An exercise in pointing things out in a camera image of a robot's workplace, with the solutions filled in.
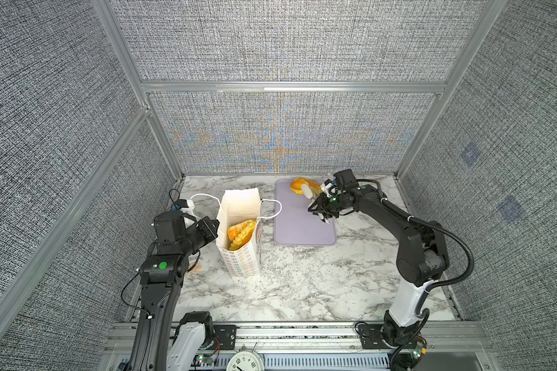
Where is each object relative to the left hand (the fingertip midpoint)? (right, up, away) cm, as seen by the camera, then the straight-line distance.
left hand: (219, 220), depth 71 cm
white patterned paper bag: (+4, +4, +7) cm, 9 cm away
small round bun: (+26, +12, +27) cm, 39 cm away
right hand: (+31, +3, +19) cm, 36 cm away
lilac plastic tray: (+25, -5, +29) cm, 39 cm away
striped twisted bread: (+5, -5, +9) cm, 11 cm away
